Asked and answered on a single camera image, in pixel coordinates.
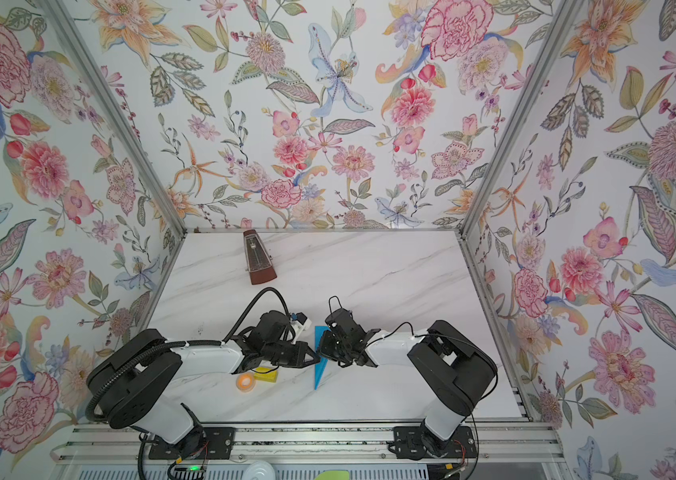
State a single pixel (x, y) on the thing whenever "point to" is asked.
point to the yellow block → (266, 376)
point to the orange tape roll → (245, 382)
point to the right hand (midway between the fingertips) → (314, 348)
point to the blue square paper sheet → (320, 367)
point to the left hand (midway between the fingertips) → (321, 365)
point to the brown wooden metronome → (259, 262)
